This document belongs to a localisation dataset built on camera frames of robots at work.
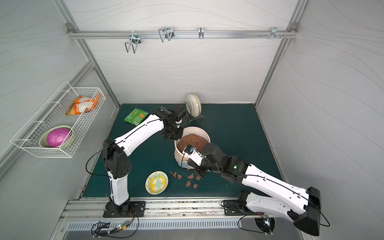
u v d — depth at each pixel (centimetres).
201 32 73
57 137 57
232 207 74
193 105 99
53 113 66
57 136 57
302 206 40
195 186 80
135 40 79
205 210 74
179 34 80
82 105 72
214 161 52
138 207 74
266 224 71
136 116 111
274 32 77
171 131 70
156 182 82
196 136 91
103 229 70
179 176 84
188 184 82
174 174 84
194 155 59
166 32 75
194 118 108
